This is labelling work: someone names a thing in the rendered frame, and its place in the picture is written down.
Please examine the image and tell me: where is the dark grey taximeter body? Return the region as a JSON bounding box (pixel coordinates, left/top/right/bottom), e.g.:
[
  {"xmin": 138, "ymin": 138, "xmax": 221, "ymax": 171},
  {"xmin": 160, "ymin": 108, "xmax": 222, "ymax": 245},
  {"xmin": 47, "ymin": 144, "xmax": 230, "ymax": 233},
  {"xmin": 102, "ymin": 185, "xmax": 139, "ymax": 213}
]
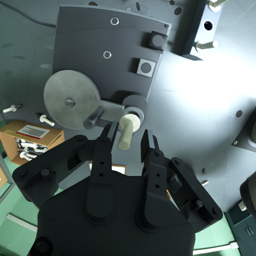
[{"xmin": 52, "ymin": 6, "xmax": 172, "ymax": 133}]

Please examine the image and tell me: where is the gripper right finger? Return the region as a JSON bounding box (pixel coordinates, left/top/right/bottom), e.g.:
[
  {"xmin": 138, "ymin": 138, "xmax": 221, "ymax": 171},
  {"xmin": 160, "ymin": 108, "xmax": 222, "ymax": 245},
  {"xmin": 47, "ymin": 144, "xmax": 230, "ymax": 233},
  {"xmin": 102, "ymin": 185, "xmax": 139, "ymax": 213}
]
[{"xmin": 135, "ymin": 128, "xmax": 224, "ymax": 234}]

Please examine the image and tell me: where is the orange-edged white paper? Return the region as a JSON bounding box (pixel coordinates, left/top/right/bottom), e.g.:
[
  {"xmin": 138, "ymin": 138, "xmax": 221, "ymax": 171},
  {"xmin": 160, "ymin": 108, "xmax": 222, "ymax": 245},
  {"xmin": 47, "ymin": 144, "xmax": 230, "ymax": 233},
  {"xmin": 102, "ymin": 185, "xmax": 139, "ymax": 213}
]
[{"xmin": 88, "ymin": 161, "xmax": 127, "ymax": 176}]

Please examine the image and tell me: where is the brown cardboard box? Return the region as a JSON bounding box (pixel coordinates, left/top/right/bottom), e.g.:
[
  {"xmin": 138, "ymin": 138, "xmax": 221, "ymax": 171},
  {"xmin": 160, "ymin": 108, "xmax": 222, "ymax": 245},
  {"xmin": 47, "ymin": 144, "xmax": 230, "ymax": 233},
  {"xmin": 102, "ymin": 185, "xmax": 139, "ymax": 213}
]
[{"xmin": 0, "ymin": 119, "xmax": 66, "ymax": 167}]

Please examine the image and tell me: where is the grey round calibration cover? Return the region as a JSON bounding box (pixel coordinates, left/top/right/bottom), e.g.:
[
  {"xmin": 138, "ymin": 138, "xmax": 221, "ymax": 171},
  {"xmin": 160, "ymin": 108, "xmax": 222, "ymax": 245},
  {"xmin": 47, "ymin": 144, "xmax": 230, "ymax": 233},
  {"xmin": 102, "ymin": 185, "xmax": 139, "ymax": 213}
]
[{"xmin": 43, "ymin": 69, "xmax": 126, "ymax": 131}]

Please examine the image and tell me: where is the light grey square key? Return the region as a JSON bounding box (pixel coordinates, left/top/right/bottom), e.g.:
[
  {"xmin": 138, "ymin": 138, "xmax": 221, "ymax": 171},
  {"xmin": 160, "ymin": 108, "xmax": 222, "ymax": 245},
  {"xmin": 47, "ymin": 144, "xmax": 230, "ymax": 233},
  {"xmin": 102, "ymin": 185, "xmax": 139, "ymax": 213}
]
[{"xmin": 136, "ymin": 58, "xmax": 157, "ymax": 78}]

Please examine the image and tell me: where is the teal cabinet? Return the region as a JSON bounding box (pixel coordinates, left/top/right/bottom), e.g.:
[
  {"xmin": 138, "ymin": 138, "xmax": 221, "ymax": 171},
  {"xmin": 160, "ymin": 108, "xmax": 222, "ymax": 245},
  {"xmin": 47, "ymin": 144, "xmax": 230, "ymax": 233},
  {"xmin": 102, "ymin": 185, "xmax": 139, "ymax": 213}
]
[{"xmin": 223, "ymin": 199, "xmax": 256, "ymax": 256}]

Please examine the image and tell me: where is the white stud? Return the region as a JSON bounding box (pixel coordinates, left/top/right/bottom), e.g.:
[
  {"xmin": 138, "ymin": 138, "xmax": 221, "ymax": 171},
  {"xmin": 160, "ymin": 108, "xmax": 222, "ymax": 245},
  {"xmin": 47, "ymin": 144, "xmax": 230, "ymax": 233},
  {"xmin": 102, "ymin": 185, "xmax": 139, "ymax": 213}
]
[
  {"xmin": 2, "ymin": 104, "xmax": 23, "ymax": 114},
  {"xmin": 19, "ymin": 151, "xmax": 38, "ymax": 161},
  {"xmin": 36, "ymin": 113, "xmax": 55, "ymax": 127},
  {"xmin": 18, "ymin": 141, "xmax": 39, "ymax": 150}
]

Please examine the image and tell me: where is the grey cylinder cover handle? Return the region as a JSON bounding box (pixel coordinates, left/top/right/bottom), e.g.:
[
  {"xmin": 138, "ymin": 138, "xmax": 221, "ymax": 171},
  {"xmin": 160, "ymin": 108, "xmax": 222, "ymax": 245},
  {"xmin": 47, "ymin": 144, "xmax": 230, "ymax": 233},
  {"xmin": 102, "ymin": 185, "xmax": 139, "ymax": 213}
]
[{"xmin": 82, "ymin": 105, "xmax": 105, "ymax": 129}]

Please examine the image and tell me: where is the black cable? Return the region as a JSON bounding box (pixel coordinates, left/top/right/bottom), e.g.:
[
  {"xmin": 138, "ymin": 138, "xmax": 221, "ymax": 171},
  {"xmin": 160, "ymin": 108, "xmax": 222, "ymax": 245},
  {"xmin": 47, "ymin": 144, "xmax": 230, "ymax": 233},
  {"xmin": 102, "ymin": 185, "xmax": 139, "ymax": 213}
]
[{"xmin": 0, "ymin": 1, "xmax": 57, "ymax": 28}]

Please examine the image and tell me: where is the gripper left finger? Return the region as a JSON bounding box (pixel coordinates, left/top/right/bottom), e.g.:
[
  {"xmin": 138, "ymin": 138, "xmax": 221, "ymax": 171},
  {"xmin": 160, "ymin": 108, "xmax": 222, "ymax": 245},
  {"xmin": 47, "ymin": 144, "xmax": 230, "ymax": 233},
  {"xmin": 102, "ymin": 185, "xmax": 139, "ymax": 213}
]
[{"xmin": 11, "ymin": 120, "xmax": 120, "ymax": 226}]

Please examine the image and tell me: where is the dark blue stud rack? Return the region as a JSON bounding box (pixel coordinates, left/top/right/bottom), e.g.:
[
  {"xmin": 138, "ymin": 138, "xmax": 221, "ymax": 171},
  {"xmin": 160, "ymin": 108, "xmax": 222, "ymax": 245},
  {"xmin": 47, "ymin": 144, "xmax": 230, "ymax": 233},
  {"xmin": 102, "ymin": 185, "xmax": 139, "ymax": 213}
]
[{"xmin": 180, "ymin": 0, "xmax": 224, "ymax": 61}]

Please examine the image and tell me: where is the cream seal stud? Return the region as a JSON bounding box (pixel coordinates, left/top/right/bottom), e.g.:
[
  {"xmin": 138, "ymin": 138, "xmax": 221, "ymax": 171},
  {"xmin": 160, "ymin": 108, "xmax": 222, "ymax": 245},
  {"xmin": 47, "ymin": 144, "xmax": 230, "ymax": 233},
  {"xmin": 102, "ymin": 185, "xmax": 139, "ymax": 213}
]
[
  {"xmin": 117, "ymin": 113, "xmax": 141, "ymax": 151},
  {"xmin": 208, "ymin": 0, "xmax": 230, "ymax": 12},
  {"xmin": 195, "ymin": 40, "xmax": 220, "ymax": 54}
]

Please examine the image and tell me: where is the black square key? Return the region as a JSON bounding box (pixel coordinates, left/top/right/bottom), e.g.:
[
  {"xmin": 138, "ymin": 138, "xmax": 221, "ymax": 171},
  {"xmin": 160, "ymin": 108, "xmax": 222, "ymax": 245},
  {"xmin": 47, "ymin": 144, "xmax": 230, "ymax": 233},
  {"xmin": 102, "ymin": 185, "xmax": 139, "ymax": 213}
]
[{"xmin": 147, "ymin": 30, "xmax": 169, "ymax": 52}]

